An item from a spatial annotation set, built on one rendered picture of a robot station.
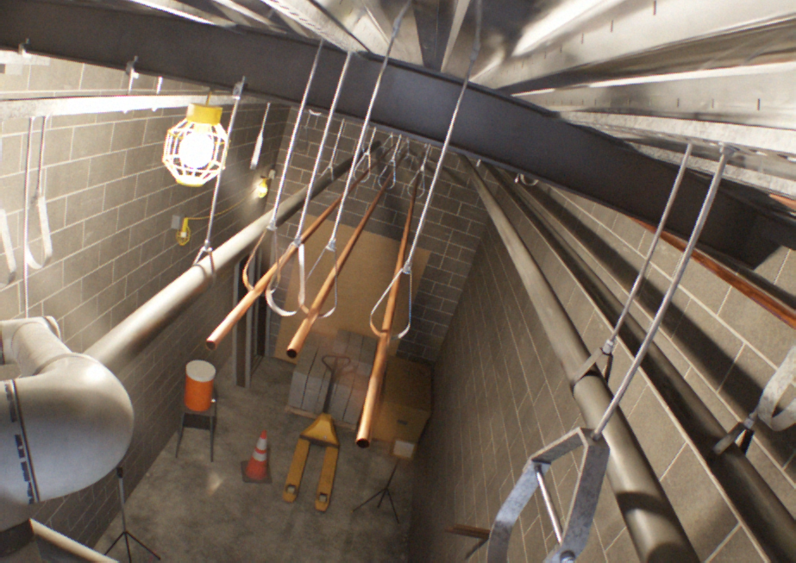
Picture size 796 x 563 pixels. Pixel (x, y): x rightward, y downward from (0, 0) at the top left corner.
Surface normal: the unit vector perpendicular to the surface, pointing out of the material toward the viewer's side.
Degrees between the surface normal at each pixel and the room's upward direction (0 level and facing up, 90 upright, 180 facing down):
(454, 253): 90
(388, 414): 90
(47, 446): 55
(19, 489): 87
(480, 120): 90
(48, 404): 20
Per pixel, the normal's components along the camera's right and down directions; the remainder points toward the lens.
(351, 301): -0.08, 0.33
